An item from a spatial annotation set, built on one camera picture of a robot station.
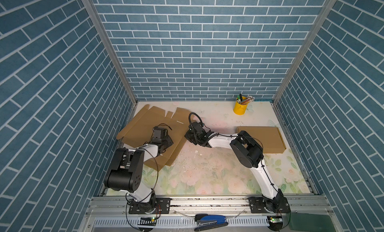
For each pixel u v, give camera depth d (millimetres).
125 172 461
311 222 681
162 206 733
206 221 681
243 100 1048
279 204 666
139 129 1062
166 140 877
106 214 727
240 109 1077
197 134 790
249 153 569
